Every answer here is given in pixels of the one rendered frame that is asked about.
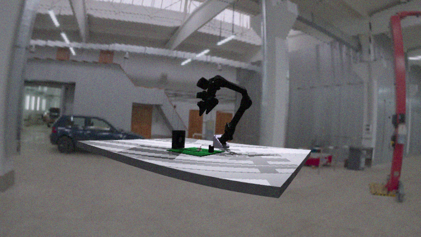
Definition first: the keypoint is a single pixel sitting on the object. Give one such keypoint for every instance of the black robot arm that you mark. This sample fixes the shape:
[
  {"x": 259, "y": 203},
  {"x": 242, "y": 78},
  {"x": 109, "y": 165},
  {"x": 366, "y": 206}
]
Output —
[{"x": 214, "y": 84}]

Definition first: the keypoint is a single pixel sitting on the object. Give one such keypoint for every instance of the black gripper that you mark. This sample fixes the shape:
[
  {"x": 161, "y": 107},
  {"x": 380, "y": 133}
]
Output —
[{"x": 207, "y": 104}]

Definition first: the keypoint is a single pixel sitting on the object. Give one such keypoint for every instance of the green circuit board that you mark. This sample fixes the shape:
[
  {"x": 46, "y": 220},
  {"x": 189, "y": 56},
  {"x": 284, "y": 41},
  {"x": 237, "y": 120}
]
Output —
[{"x": 201, "y": 151}]

